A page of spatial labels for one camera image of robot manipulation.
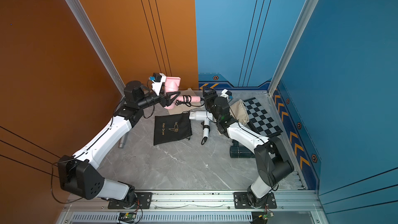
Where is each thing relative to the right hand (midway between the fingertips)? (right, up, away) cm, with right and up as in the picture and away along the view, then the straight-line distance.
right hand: (202, 89), depth 81 cm
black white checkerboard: (+37, -18, +19) cm, 45 cm away
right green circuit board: (+27, -59, -11) cm, 66 cm away
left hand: (-13, +1, -8) cm, 15 cm away
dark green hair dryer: (+21, -36, +11) cm, 43 cm away
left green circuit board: (-34, -60, -9) cm, 70 cm away
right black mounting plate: (+18, -54, -8) cm, 57 cm away
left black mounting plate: (-28, -54, -7) cm, 62 cm away
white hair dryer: (+2, -15, +19) cm, 24 cm away
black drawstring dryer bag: (-20, -23, +18) cm, 36 cm away
